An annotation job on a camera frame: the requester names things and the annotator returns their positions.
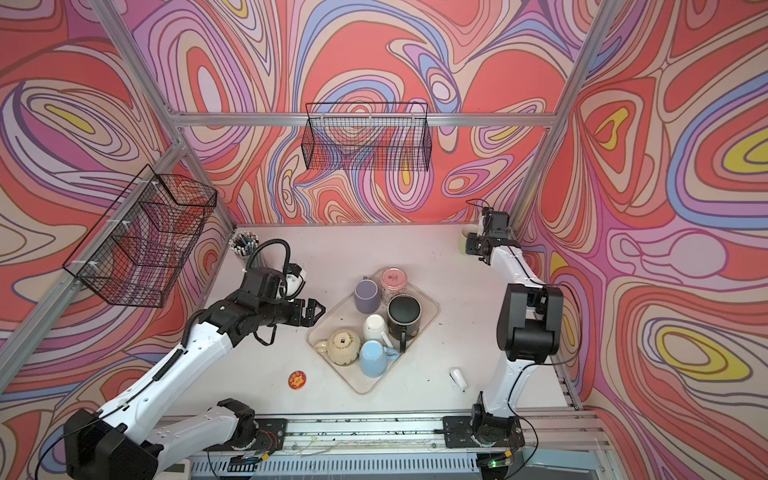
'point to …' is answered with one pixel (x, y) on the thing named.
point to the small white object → (458, 379)
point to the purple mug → (366, 296)
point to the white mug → (375, 328)
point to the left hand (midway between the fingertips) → (316, 306)
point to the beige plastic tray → (342, 314)
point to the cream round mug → (342, 347)
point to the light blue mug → (373, 358)
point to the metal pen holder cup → (244, 243)
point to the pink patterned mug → (394, 282)
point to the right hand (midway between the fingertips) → (478, 246)
